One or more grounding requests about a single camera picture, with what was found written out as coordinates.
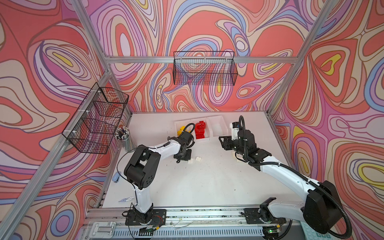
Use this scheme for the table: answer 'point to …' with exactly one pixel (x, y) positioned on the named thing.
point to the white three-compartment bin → (215, 126)
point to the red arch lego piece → (200, 129)
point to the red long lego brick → (200, 134)
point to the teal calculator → (311, 234)
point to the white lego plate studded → (191, 160)
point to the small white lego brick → (198, 158)
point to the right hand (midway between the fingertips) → (223, 140)
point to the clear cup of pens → (122, 133)
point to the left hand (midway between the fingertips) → (188, 156)
